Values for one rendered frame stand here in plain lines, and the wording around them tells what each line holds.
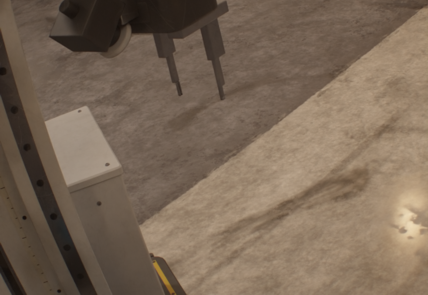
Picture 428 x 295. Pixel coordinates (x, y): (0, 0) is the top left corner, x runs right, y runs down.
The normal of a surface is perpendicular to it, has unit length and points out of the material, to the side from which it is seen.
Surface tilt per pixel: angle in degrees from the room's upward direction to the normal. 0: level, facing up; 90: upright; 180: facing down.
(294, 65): 0
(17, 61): 90
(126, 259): 90
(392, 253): 0
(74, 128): 0
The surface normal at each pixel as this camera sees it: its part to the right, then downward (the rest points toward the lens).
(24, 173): 0.36, 0.34
